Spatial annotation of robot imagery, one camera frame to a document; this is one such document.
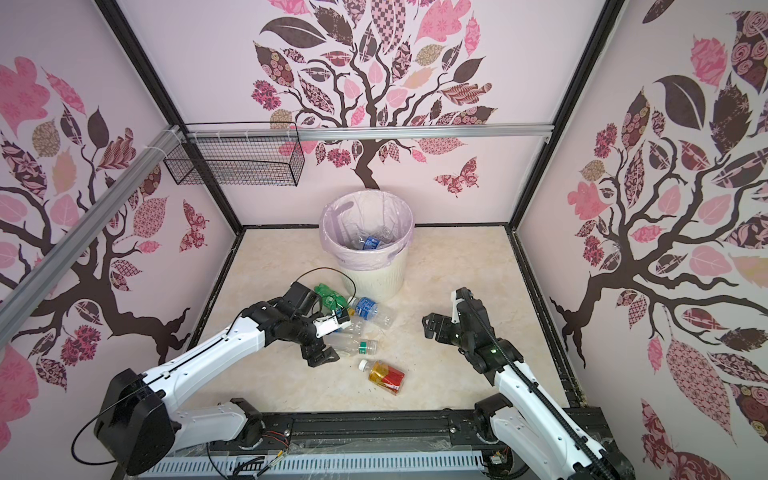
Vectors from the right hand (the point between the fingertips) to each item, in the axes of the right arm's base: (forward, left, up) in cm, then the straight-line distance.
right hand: (436, 318), depth 82 cm
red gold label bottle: (-14, +15, -6) cm, 21 cm away
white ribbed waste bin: (+11, +16, +1) cm, 20 cm away
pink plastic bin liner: (+31, +26, +11) cm, 42 cm away
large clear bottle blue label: (+24, +19, +6) cm, 31 cm away
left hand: (-7, +30, -3) cm, 31 cm away
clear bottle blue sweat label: (+6, +20, -6) cm, 22 cm away
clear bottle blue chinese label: (+1, +22, -7) cm, 23 cm away
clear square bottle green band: (-2, +27, -12) cm, 29 cm away
